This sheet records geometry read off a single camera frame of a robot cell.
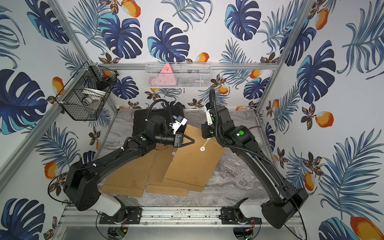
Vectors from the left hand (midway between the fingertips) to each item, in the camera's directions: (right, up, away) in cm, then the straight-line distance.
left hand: (193, 139), depth 69 cm
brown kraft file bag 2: (-36, -24, +17) cm, 47 cm away
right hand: (+5, +7, +3) cm, 10 cm away
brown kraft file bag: (0, -12, +3) cm, 12 cm away
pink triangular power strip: (-17, +36, +21) cm, 45 cm away
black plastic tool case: (-39, +14, +41) cm, 58 cm away
